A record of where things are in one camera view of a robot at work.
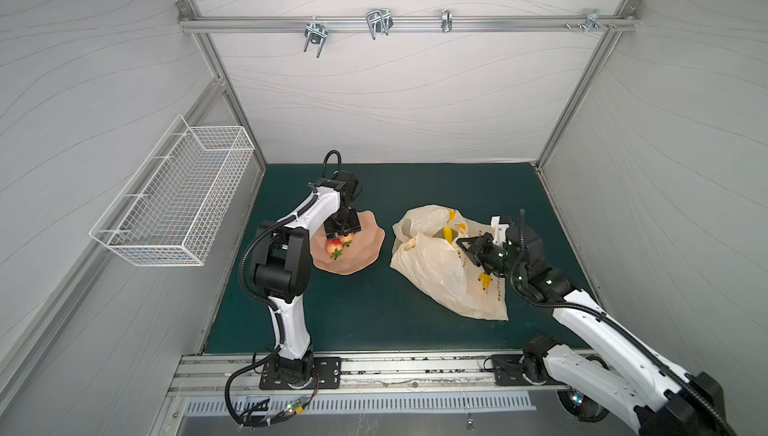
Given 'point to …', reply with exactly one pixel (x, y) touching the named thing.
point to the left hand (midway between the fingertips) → (351, 227)
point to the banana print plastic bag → (426, 249)
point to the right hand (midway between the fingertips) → (461, 232)
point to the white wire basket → (171, 207)
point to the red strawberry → (334, 247)
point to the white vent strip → (391, 402)
